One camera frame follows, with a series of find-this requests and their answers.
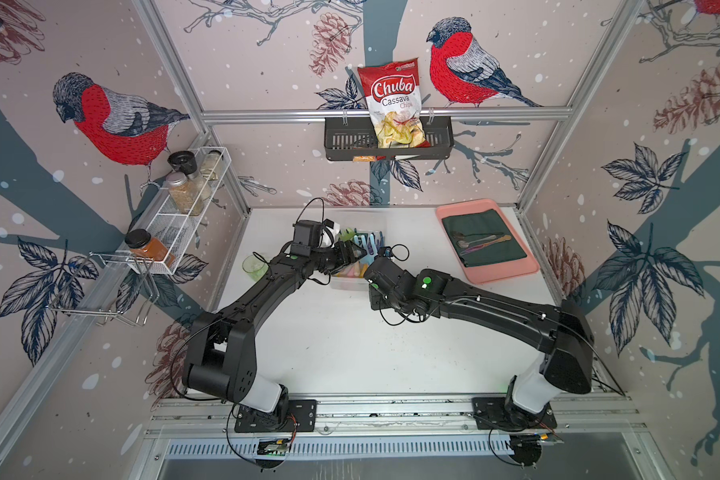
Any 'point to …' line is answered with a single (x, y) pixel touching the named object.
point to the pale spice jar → (211, 165)
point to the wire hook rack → (111, 288)
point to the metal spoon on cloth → (465, 244)
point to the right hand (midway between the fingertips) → (372, 292)
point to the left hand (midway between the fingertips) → (365, 250)
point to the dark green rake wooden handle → (346, 234)
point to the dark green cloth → (482, 237)
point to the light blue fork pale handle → (370, 245)
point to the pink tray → (488, 273)
